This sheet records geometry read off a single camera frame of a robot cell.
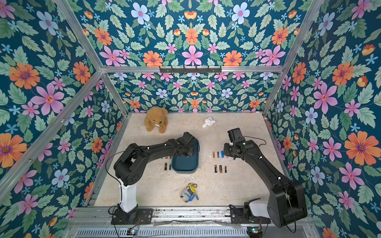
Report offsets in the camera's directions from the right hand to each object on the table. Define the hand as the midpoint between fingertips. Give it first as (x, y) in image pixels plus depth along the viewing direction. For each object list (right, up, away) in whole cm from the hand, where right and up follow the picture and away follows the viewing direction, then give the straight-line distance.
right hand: (228, 149), depth 85 cm
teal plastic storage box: (-24, -10, +5) cm, 26 cm away
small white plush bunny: (-10, +17, +26) cm, 33 cm away
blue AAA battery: (-4, -6, +11) cm, 13 cm away
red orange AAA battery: (-7, -5, +11) cm, 14 cm away
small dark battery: (0, -13, +5) cm, 14 cm away
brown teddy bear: (-45, +20, +9) cm, 50 cm away
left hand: (-22, -2, +12) cm, 25 cm away
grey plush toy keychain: (-22, -22, -9) cm, 32 cm away
